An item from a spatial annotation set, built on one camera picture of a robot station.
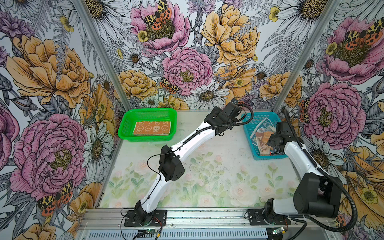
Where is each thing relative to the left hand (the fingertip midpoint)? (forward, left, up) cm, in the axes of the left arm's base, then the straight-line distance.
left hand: (221, 117), depth 85 cm
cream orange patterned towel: (0, -31, -21) cm, 37 cm away
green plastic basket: (+19, +62, -19) cm, 67 cm away
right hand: (-14, -33, -12) cm, 37 cm away
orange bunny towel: (+11, +45, -22) cm, 51 cm away
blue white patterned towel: (+14, -38, -22) cm, 46 cm away
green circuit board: (-50, +36, -24) cm, 66 cm away
